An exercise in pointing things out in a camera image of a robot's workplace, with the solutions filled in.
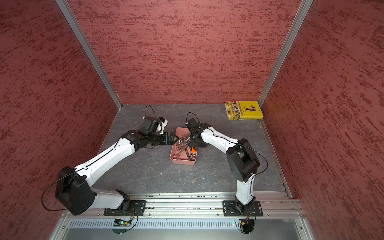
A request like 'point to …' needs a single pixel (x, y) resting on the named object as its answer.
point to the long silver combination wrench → (178, 156)
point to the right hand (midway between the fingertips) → (195, 146)
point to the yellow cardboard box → (243, 110)
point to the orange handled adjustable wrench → (193, 151)
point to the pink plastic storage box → (186, 158)
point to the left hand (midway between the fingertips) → (171, 142)
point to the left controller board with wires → (121, 222)
